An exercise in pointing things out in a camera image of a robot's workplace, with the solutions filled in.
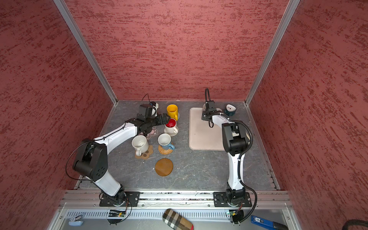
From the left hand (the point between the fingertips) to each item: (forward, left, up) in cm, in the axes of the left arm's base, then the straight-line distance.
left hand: (164, 120), depth 91 cm
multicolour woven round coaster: (-4, -4, -11) cm, 12 cm away
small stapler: (-52, +38, -12) cm, 66 cm away
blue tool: (-53, -53, -9) cm, 75 cm away
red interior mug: (-1, -3, -6) cm, 7 cm away
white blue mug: (-11, 0, -7) cm, 13 cm away
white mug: (-11, +16, -11) cm, 22 cm away
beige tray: (-4, -25, -13) cm, 29 cm away
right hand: (+11, -29, -11) cm, 33 cm away
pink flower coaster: (-1, +10, -14) cm, 17 cm away
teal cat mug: (+18, -49, -10) cm, 53 cm away
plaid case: (-52, -9, -10) cm, 53 cm away
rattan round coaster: (-15, 0, -14) cm, 21 cm away
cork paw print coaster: (-18, +11, -13) cm, 25 cm away
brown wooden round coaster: (-25, -1, -14) cm, 29 cm away
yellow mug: (+11, -4, -4) cm, 13 cm away
